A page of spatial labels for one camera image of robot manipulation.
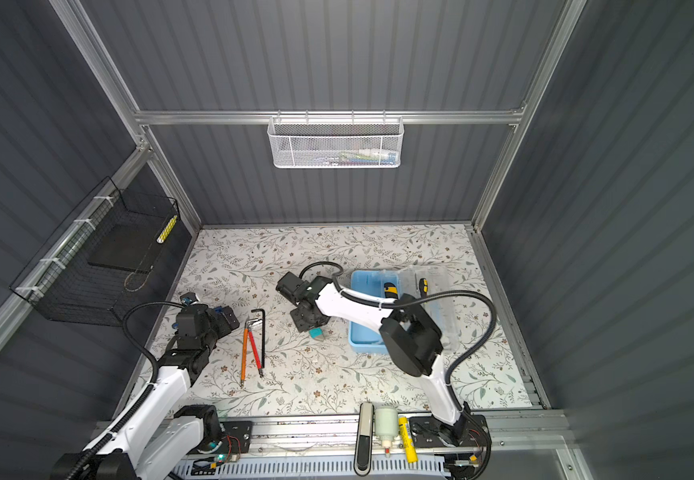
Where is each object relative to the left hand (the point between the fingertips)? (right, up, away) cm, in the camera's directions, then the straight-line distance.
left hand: (215, 316), depth 85 cm
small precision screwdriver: (+61, +8, +2) cm, 61 cm away
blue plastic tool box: (+53, +8, +9) cm, 55 cm away
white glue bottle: (+48, -22, -16) cm, 55 cm away
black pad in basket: (-18, +20, -10) cm, 29 cm away
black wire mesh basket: (-24, +15, -13) cm, 31 cm away
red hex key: (+7, -4, +8) cm, 12 cm away
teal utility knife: (+29, -5, +1) cm, 29 cm away
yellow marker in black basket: (-12, +25, -3) cm, 28 cm away
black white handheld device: (+43, -27, -13) cm, 52 cm away
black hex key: (+12, -6, +7) cm, 15 cm away
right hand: (+27, -3, +4) cm, 27 cm away
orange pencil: (+8, -12, +2) cm, 15 cm away
